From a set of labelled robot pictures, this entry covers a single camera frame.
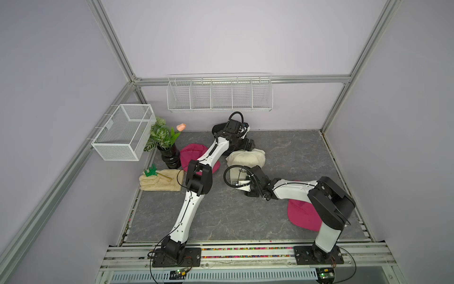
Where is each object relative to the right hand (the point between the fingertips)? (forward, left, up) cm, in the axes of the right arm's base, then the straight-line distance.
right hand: (246, 180), depth 95 cm
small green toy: (+8, +54, -2) cm, 55 cm away
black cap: (+14, +7, +24) cm, 29 cm away
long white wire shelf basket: (+41, +12, +28) cm, 51 cm away
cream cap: (+8, -3, +9) cm, 13 cm away
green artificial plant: (+11, +41, +24) cm, 49 cm away
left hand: (+20, -3, +7) cm, 21 cm away
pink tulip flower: (+16, +33, +24) cm, 44 cm away
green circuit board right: (-42, -31, -5) cm, 52 cm away
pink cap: (+19, +31, +1) cm, 36 cm away
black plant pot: (+11, +41, +7) cm, 43 cm away
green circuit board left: (-41, +31, -5) cm, 51 cm away
